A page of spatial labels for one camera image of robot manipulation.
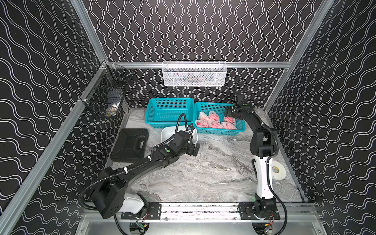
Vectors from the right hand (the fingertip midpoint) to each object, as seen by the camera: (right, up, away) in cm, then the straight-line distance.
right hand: (231, 113), depth 108 cm
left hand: (-29, -17, -26) cm, 42 cm away
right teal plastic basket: (-24, +5, +3) cm, 25 cm away
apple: (-2, -5, -4) cm, 7 cm away
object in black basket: (-75, -1, -24) cm, 79 cm away
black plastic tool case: (-68, -22, -15) cm, 73 cm away
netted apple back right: (-13, -3, -1) cm, 13 cm away
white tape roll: (+22, -37, -20) cm, 47 cm away
